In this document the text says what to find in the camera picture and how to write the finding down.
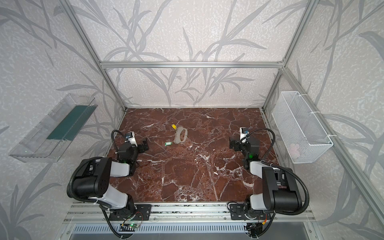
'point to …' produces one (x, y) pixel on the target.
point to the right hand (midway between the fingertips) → (238, 132)
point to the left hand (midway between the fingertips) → (140, 134)
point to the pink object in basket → (294, 150)
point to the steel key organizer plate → (181, 135)
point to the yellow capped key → (174, 126)
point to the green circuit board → (133, 225)
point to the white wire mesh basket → (304, 139)
